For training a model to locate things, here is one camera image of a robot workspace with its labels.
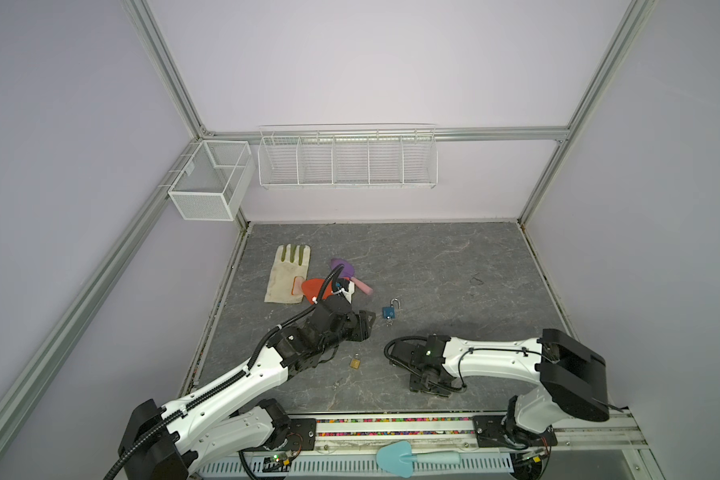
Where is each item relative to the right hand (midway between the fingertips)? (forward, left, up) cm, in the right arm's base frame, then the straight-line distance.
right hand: (422, 391), depth 81 cm
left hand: (+13, +15, +17) cm, 26 cm away
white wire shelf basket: (+65, +22, +31) cm, 76 cm away
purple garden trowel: (+39, +22, +1) cm, 45 cm away
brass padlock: (+8, +19, 0) cm, 20 cm away
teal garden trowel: (-15, +7, +1) cm, 17 cm away
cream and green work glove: (+44, +44, +2) cm, 62 cm away
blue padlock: (+23, +8, +2) cm, 24 cm away
